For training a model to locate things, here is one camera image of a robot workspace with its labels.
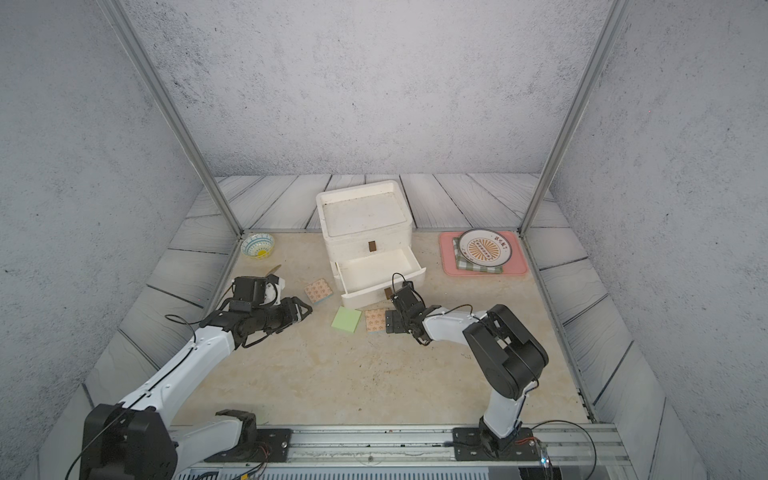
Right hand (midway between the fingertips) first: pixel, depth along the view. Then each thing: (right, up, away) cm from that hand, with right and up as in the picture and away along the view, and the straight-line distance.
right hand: (403, 318), depth 95 cm
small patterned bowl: (-55, +23, +20) cm, 62 cm away
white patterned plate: (+32, +23, +19) cm, 43 cm away
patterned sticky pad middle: (-9, -1, 0) cm, 9 cm away
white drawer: (-11, +12, -5) cm, 17 cm away
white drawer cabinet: (-13, +31, -3) cm, 33 cm away
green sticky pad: (-18, 0, +1) cm, 18 cm away
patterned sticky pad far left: (-29, +8, +7) cm, 30 cm away
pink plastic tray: (+41, +16, +13) cm, 46 cm away
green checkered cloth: (+22, +17, +13) cm, 31 cm away
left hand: (-26, +5, -12) cm, 29 cm away
